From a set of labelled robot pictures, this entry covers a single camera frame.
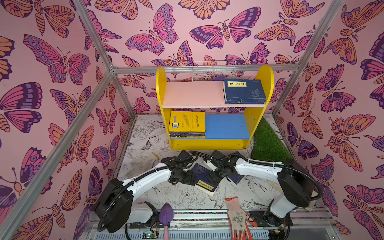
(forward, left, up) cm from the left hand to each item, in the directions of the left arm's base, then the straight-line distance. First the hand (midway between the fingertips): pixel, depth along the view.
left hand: (190, 179), depth 83 cm
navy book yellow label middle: (+2, -26, -3) cm, 26 cm away
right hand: (+4, -13, -2) cm, 14 cm away
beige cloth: (-11, -64, -4) cm, 65 cm away
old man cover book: (+21, +2, +14) cm, 25 cm away
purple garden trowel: (-17, +11, -3) cm, 21 cm away
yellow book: (+28, +2, +17) cm, 33 cm away
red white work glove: (-19, -25, -3) cm, 31 cm away
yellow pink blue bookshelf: (+30, -24, +10) cm, 40 cm away
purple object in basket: (+55, -18, +29) cm, 65 cm away
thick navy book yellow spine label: (0, -7, -3) cm, 8 cm away
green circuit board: (-25, +19, -7) cm, 32 cm away
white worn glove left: (+11, +32, -5) cm, 34 cm away
